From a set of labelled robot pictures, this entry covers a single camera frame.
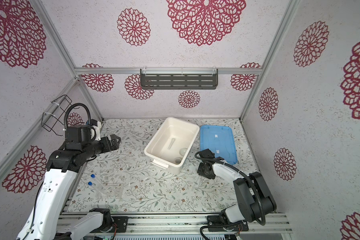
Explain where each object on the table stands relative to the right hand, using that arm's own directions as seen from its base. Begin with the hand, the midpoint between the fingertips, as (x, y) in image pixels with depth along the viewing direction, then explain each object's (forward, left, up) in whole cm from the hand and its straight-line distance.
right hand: (202, 170), depth 91 cm
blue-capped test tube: (-16, +56, +15) cm, 60 cm away
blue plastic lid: (+24, -14, 0) cm, 28 cm away
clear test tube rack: (-14, +52, 0) cm, 54 cm away
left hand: (-1, +45, +28) cm, 53 cm away
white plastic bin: (+22, +11, +8) cm, 26 cm away
